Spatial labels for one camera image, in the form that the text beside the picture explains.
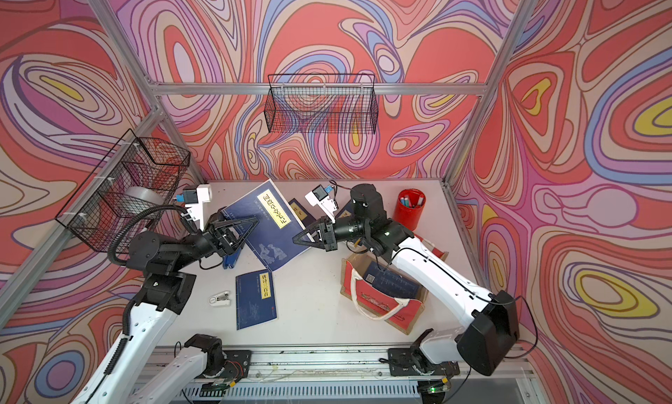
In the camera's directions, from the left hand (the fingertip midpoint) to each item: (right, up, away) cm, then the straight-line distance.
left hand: (260, 223), depth 54 cm
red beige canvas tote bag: (+32, -23, +11) cm, 41 cm away
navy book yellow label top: (+35, -23, +35) cm, 54 cm away
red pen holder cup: (+42, +3, +39) cm, 58 cm away
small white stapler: (-22, -27, +30) cm, 46 cm away
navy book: (-11, -27, +31) cm, 42 cm away
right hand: (+7, -6, +7) cm, 12 cm away
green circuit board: (-18, -48, +18) cm, 54 cm away
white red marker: (+48, +6, +42) cm, 64 cm away
